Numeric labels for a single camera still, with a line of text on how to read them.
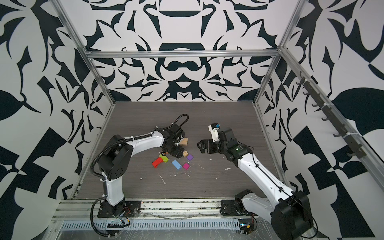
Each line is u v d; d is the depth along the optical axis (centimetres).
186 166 89
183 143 94
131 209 74
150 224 71
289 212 39
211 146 70
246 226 71
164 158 89
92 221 69
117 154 55
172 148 81
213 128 72
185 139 97
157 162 88
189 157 91
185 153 91
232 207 74
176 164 89
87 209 76
